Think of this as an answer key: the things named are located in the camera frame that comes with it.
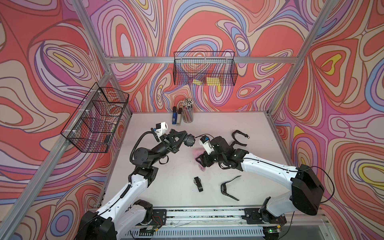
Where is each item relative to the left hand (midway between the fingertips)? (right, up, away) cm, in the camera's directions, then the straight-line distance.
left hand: (187, 138), depth 60 cm
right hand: (+7, -14, +21) cm, 26 cm away
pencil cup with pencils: (-2, +17, +44) cm, 47 cm away
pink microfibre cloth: (+4, -10, +24) cm, 27 cm away
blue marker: (-12, +13, +55) cm, 57 cm away
